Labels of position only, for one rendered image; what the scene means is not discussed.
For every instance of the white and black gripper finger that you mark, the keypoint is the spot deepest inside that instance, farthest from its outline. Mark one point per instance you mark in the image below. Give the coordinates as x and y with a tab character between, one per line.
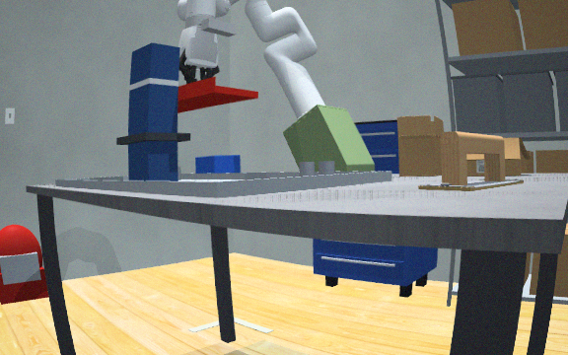
209	73
185	70

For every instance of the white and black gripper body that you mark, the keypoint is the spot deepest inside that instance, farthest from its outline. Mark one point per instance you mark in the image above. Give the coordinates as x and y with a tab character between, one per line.
201	49

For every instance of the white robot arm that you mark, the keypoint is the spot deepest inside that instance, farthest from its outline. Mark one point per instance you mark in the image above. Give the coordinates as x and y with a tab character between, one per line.
294	79

